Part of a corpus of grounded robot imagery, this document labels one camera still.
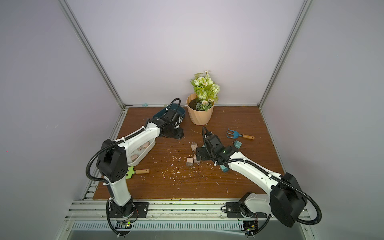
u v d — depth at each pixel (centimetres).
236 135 103
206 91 92
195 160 87
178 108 110
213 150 61
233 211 73
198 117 97
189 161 88
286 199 40
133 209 73
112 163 48
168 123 70
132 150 54
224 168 85
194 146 94
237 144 95
